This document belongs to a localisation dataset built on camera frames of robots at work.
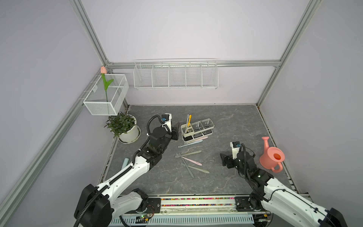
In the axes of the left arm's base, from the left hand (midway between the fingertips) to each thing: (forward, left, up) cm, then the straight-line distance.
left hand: (176, 123), depth 77 cm
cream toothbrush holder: (+4, -8, -16) cm, 18 cm away
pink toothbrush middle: (-13, -9, -25) cm, 30 cm away
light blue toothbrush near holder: (-1, -1, -26) cm, 26 cm away
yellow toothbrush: (+10, -9, -10) cm, 17 cm away
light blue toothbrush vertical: (+9, -7, -14) cm, 18 cm away
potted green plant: (+6, +33, -9) cm, 34 cm away
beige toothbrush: (-8, +1, -24) cm, 26 cm away
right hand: (-12, -29, -16) cm, 35 cm away
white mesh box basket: (+19, +40, +5) cm, 45 cm away
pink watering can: (-17, -54, -14) cm, 58 cm away
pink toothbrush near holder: (+3, -14, -25) cm, 29 cm away
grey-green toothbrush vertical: (-18, -6, -25) cm, 31 cm away
